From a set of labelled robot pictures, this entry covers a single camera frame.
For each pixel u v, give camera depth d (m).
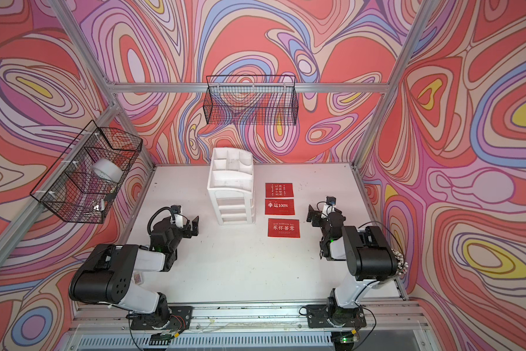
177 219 0.80
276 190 1.09
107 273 0.46
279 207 1.02
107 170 0.74
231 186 0.84
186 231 0.84
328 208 0.80
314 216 0.86
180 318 0.72
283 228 0.96
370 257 0.47
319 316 0.73
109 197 0.75
